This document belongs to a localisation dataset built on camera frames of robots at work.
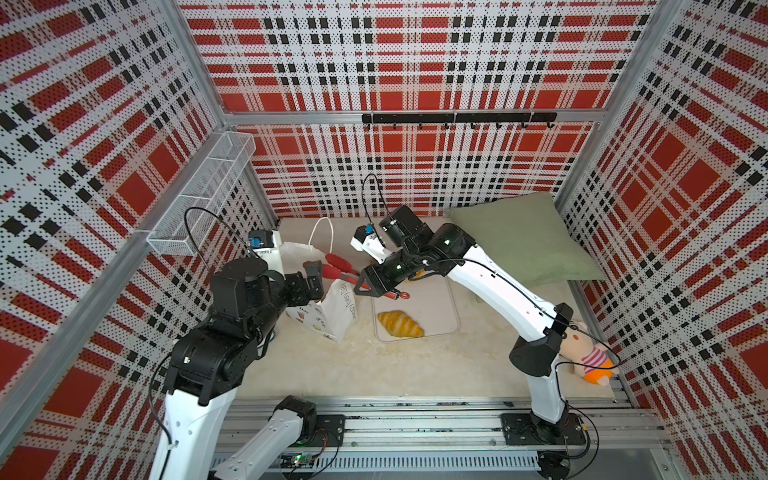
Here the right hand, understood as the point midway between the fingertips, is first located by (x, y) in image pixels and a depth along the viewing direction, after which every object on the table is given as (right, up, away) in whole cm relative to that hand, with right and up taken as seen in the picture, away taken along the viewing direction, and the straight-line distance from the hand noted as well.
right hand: (371, 285), depth 67 cm
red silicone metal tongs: (-8, +4, +5) cm, 10 cm away
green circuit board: (-18, -42, +2) cm, 45 cm away
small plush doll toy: (+58, -22, +13) cm, 63 cm away
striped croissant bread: (+6, -14, +22) cm, 27 cm away
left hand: (-13, +4, -6) cm, 15 cm away
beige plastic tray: (+17, -10, +29) cm, 35 cm away
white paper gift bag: (-11, -9, +12) cm, 18 cm away
